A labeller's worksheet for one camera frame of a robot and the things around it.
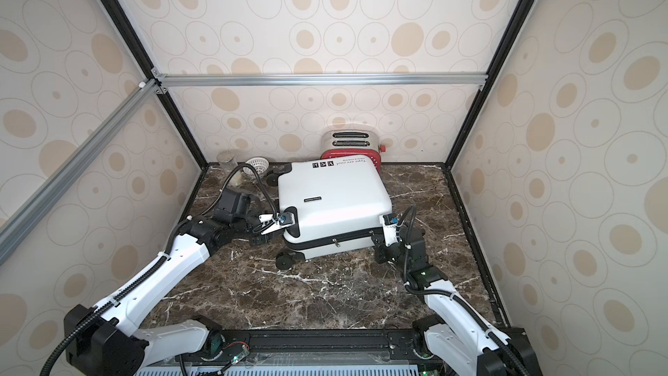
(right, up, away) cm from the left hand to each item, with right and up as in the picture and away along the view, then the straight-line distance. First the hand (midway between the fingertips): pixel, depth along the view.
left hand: (282, 218), depth 78 cm
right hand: (+33, -6, +6) cm, 34 cm away
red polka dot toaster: (+19, +28, +28) cm, 44 cm away
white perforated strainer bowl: (-19, +20, +39) cm, 47 cm away
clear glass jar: (-27, +19, +25) cm, 41 cm away
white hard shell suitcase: (+17, +4, +3) cm, 18 cm away
